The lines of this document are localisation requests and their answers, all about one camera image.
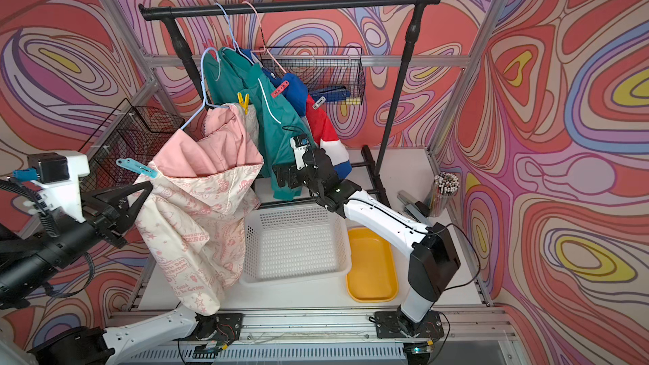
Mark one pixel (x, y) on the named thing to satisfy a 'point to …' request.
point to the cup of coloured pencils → (446, 185)
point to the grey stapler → (417, 209)
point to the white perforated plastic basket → (291, 244)
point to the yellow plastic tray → (373, 274)
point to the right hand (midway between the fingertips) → (287, 168)
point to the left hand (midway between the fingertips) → (153, 182)
